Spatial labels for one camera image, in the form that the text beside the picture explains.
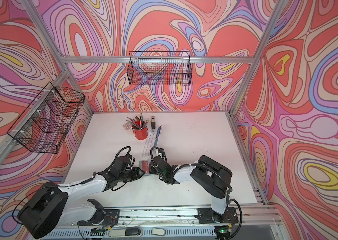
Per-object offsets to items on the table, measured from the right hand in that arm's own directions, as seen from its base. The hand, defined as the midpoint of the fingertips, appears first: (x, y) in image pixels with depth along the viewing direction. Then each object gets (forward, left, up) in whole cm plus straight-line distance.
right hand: (152, 168), depth 91 cm
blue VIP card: (+17, -3, +10) cm, 20 cm away
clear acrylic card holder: (+16, 0, +6) cm, 17 cm away
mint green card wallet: (+2, +7, +2) cm, 8 cm away
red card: (0, +4, +2) cm, 5 cm away
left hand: (-4, +3, +3) cm, 5 cm away
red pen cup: (+22, +7, +11) cm, 26 cm away
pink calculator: (+31, +19, +3) cm, 37 cm away
